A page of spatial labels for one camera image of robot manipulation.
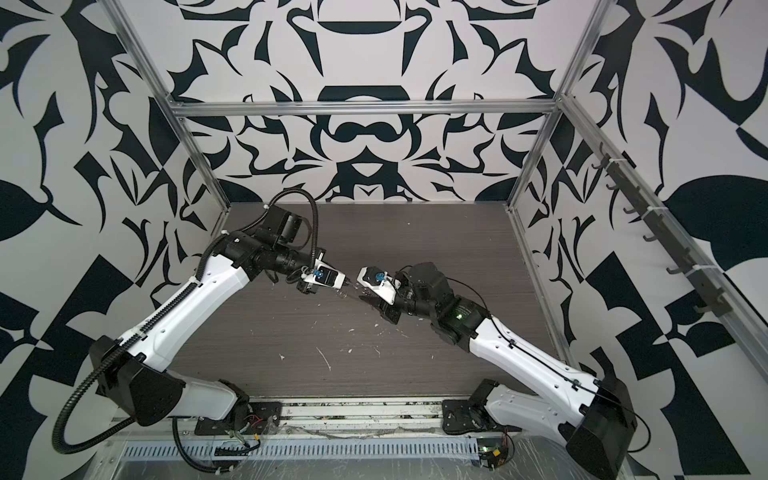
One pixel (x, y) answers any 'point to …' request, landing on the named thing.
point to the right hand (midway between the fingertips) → (367, 287)
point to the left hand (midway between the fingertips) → (348, 268)
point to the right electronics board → (492, 452)
